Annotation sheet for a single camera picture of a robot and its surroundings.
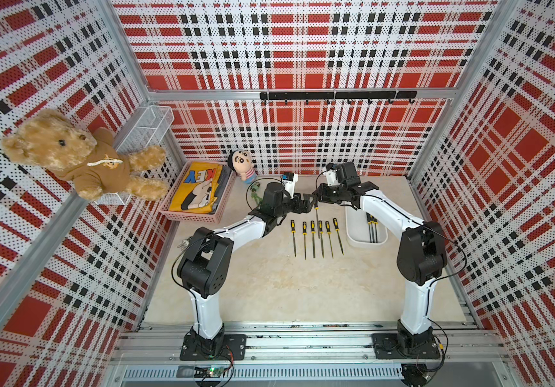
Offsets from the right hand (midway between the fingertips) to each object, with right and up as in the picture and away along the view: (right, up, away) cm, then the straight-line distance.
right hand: (317, 192), depth 92 cm
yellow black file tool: (+1, -12, +13) cm, 18 cm away
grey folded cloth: (-42, +9, +22) cm, 48 cm away
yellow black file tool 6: (+10, -16, +10) cm, 21 cm away
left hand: (-2, -1, -2) cm, 3 cm away
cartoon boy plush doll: (-33, +14, +16) cm, 40 cm away
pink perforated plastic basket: (-47, -11, +9) cm, 49 cm away
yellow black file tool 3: (-5, -15, +10) cm, 18 cm away
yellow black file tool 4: (+2, -14, +12) cm, 18 cm away
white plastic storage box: (+18, -17, +9) cm, 26 cm away
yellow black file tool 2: (-9, -17, +9) cm, 21 cm away
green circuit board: (-38, -55, -20) cm, 70 cm away
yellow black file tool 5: (+5, -14, +9) cm, 18 cm away
